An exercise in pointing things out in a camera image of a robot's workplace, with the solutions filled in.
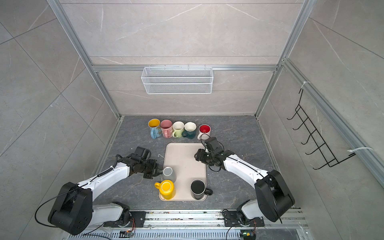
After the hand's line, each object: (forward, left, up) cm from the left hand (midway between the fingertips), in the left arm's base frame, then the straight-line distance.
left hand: (164, 164), depth 85 cm
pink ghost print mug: (+28, +1, +2) cm, 28 cm away
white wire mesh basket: (+51, -8, +23) cm, 57 cm away
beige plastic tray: (+8, -9, -6) cm, 14 cm away
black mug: (-16, -19, +2) cm, 25 cm away
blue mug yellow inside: (+25, +9, 0) cm, 27 cm away
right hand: (+4, -19, +2) cm, 20 cm away
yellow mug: (-15, -3, +2) cm, 15 cm away
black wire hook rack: (-1, -73, +26) cm, 78 cm away
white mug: (+26, -26, -4) cm, 37 cm away
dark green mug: (+24, -15, +3) cm, 28 cm away
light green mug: (+28, -7, 0) cm, 29 cm away
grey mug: (-7, -3, +3) cm, 8 cm away
